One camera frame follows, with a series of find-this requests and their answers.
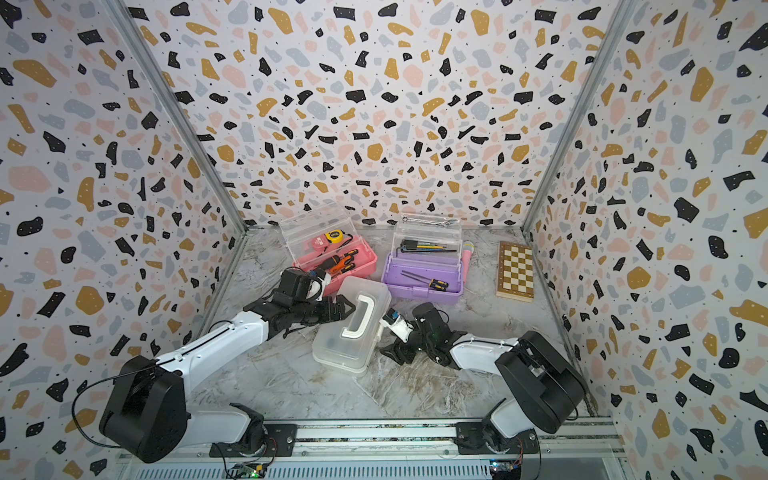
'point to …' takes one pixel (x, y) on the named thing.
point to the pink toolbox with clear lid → (298, 231)
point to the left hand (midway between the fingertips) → (348, 309)
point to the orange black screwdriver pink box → (344, 262)
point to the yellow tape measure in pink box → (335, 236)
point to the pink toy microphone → (467, 253)
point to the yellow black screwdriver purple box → (433, 283)
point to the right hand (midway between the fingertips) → (390, 341)
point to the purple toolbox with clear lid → (425, 263)
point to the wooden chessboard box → (515, 272)
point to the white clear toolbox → (346, 345)
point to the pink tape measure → (320, 242)
